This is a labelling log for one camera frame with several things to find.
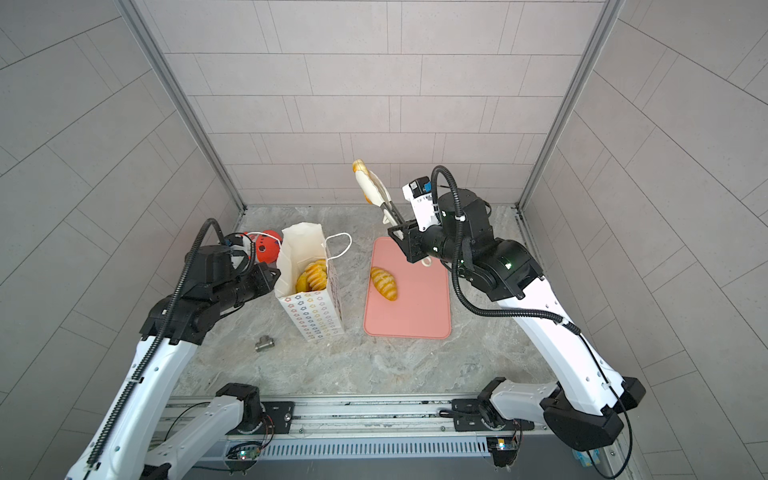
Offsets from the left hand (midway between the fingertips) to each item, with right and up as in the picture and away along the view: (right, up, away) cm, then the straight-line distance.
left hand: (288, 268), depth 70 cm
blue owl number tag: (+67, -41, -4) cm, 79 cm away
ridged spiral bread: (+3, -3, +11) cm, 12 cm away
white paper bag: (+7, -11, +2) cm, 13 cm away
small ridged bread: (+22, -8, +21) cm, 31 cm away
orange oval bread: (-1, -6, +13) cm, 14 cm away
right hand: (+25, +9, -11) cm, 28 cm away
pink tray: (+33, -15, +19) cm, 41 cm away
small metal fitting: (-11, -22, +11) cm, 27 cm away
